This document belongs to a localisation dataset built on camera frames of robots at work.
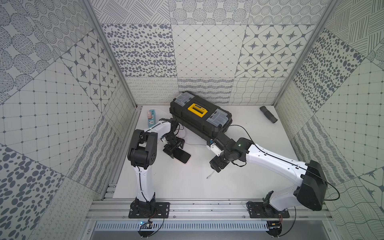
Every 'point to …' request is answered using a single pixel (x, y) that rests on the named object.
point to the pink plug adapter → (149, 114)
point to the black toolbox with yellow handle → (199, 116)
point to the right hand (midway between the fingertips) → (219, 162)
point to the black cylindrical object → (269, 115)
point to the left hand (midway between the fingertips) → (177, 150)
